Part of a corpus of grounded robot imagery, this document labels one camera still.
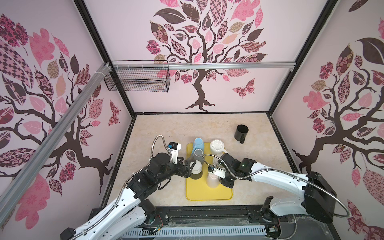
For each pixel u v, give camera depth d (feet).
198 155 2.88
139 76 3.11
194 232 2.29
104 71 2.69
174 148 2.01
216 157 2.07
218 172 2.36
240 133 3.28
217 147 2.96
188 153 3.16
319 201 1.35
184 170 2.03
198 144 2.99
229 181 2.33
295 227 2.31
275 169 1.67
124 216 1.86
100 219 1.38
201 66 3.09
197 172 2.64
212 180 2.50
